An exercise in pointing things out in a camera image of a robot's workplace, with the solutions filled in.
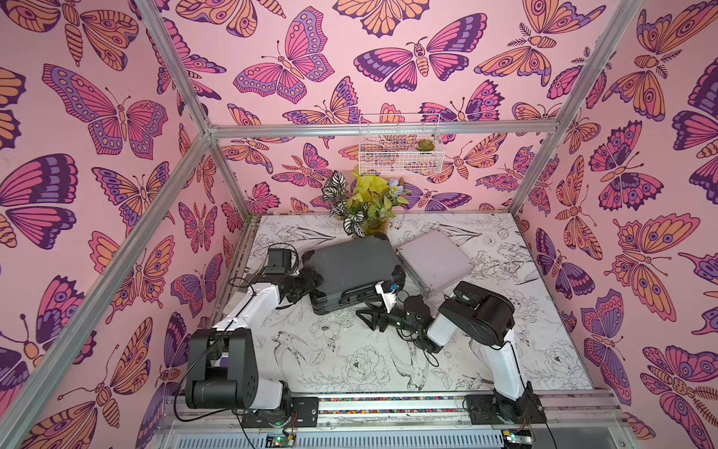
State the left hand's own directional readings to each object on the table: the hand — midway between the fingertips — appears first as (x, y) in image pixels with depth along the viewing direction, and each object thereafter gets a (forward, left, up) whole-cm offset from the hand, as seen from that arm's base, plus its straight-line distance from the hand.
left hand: (318, 279), depth 91 cm
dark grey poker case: (+4, -11, 0) cm, 11 cm away
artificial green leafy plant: (+20, -17, +18) cm, 31 cm away
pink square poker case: (+11, -40, -4) cm, 42 cm away
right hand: (-7, -14, -4) cm, 17 cm away
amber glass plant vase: (+20, -19, +5) cm, 28 cm away
